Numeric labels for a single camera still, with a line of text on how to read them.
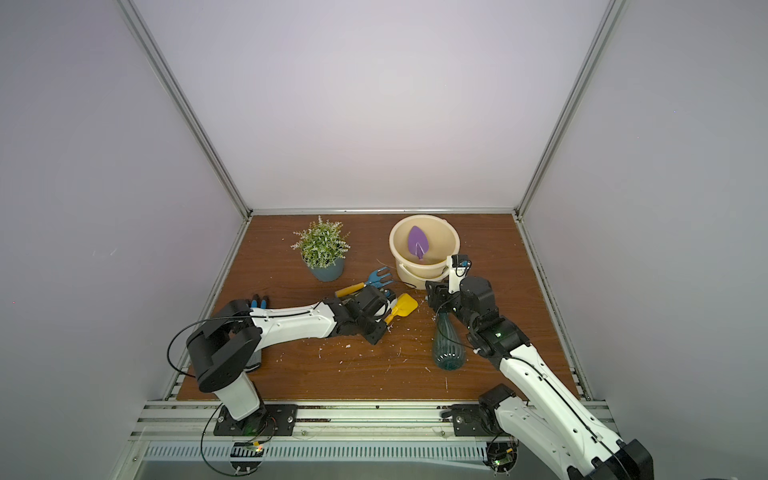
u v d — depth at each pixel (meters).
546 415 0.44
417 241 0.98
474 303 0.55
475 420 0.73
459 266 0.66
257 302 0.93
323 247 0.88
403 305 0.94
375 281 0.98
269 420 0.72
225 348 0.46
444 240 0.92
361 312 0.68
